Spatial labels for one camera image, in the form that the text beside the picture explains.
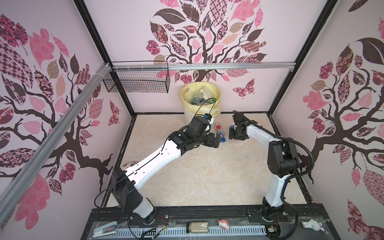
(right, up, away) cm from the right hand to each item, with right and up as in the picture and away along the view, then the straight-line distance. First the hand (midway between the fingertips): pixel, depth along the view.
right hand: (234, 133), depth 98 cm
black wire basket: (-64, +37, -4) cm, 74 cm away
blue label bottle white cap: (-26, +24, +3) cm, 36 cm away
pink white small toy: (-13, -40, -32) cm, 53 cm away
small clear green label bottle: (-19, +28, +1) cm, 34 cm away
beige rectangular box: (-24, -42, -31) cm, 58 cm away
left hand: (-17, -2, -25) cm, 30 cm away
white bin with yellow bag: (-29, +15, -10) cm, 34 cm away
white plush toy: (+30, -42, -30) cm, 60 cm away
